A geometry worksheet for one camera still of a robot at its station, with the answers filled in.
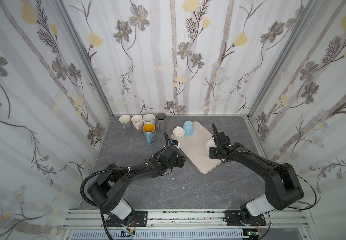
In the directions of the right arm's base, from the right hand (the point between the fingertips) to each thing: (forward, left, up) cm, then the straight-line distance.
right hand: (213, 151), depth 90 cm
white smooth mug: (+12, +22, -2) cm, 25 cm away
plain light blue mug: (+18, +15, 0) cm, 24 cm away
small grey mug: (+24, +61, -4) cm, 66 cm away
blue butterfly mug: (+13, +41, -1) cm, 43 cm away
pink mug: (+25, +53, -4) cm, 58 cm away
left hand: (-5, +17, 0) cm, 18 cm away
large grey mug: (+24, +34, -1) cm, 42 cm away
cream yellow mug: (+28, +45, -5) cm, 53 cm away
